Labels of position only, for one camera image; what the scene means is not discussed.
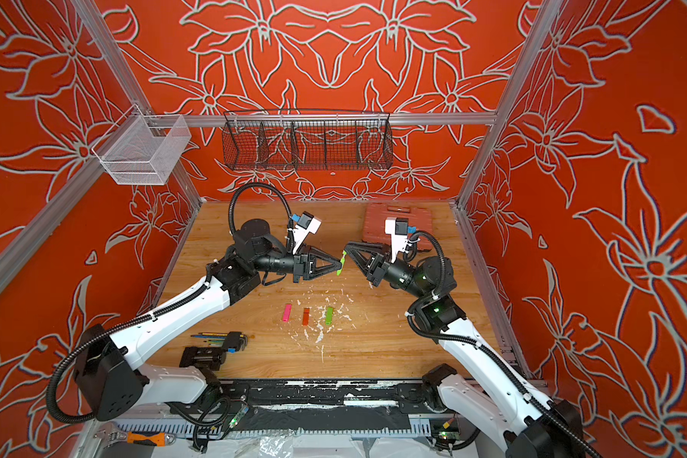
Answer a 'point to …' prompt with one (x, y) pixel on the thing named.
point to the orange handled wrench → (113, 434)
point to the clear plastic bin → (143, 149)
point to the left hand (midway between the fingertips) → (338, 265)
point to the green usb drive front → (329, 316)
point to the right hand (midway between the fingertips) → (347, 248)
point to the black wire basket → (307, 140)
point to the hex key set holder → (232, 341)
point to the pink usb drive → (287, 312)
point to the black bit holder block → (209, 358)
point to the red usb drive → (306, 311)
